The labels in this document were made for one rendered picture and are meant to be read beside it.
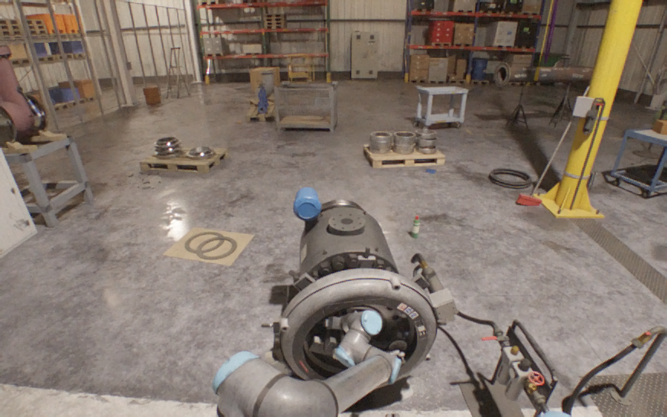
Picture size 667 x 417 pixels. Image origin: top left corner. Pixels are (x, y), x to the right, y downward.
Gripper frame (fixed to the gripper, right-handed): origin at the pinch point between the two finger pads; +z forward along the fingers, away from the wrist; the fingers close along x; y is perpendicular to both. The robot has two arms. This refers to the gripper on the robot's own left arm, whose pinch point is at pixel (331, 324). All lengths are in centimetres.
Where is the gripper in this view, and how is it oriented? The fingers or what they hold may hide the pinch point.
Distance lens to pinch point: 163.2
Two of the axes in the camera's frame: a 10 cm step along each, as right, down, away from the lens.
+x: -8.8, -2.5, -4.1
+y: 0.7, -9.2, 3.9
